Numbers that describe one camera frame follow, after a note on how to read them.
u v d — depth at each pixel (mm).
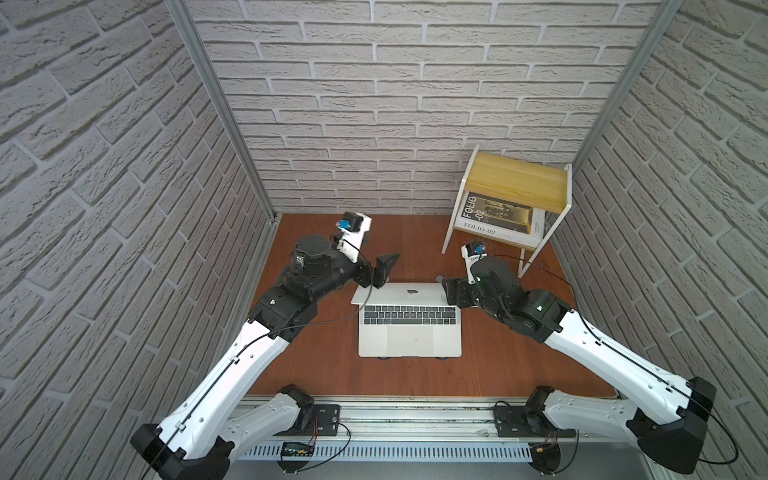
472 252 630
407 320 852
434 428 740
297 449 719
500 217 939
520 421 731
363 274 549
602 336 453
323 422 729
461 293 643
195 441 367
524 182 852
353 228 517
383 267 551
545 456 701
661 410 392
